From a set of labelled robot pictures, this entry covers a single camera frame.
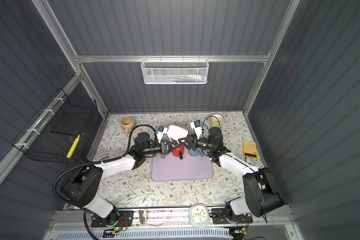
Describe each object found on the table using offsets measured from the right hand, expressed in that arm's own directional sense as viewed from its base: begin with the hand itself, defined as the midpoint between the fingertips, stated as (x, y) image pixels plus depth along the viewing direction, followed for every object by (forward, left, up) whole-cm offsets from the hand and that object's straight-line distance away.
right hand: (182, 141), depth 78 cm
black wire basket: (-2, +64, +8) cm, 65 cm away
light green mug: (+24, -22, -13) cm, 35 cm away
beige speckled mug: (+25, +40, -14) cm, 49 cm away
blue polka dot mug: (+4, -9, -18) cm, 21 cm away
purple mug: (+1, +13, -19) cm, 23 cm away
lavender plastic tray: (-5, +8, -22) cm, 24 cm away
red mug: (+2, +5, -15) cm, 16 cm away
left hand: (-1, +2, -2) cm, 3 cm away
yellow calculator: (+8, -44, -22) cm, 50 cm away
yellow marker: (-7, +51, +7) cm, 52 cm away
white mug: (+4, +4, +3) cm, 6 cm away
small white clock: (-31, -8, -19) cm, 37 cm away
